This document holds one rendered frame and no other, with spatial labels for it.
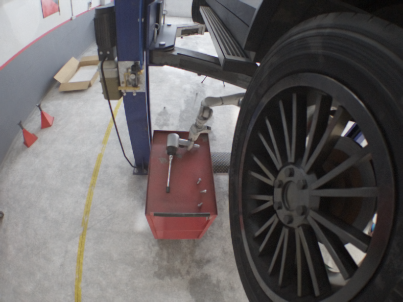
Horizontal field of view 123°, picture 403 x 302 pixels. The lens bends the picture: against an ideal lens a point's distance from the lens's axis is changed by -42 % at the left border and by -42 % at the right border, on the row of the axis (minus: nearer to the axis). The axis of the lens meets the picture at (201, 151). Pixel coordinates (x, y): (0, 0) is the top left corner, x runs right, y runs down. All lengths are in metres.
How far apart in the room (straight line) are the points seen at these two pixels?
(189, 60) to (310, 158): 0.86
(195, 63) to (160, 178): 0.77
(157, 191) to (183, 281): 1.06
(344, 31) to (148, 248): 2.02
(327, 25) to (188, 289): 2.01
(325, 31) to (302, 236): 0.38
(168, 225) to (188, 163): 0.53
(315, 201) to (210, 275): 1.71
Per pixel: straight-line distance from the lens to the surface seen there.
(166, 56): 1.13
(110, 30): 1.46
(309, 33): 0.39
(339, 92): 0.31
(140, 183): 2.25
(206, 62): 1.05
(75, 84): 4.08
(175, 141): 1.36
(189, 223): 1.54
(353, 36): 0.31
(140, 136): 1.92
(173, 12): 10.40
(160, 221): 1.54
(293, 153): 0.43
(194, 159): 1.39
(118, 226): 2.11
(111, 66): 1.54
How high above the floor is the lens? 1.97
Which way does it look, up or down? 51 degrees down
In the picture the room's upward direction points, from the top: 13 degrees clockwise
